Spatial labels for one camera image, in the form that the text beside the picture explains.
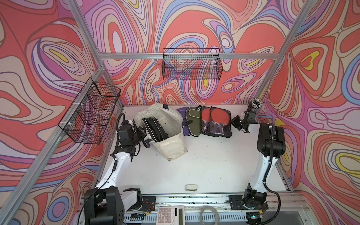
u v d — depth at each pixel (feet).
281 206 2.26
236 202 2.41
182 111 3.80
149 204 2.39
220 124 3.33
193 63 3.15
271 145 1.77
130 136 2.14
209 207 2.32
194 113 3.56
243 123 2.78
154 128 2.83
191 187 2.54
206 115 3.57
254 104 3.16
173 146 2.52
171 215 2.26
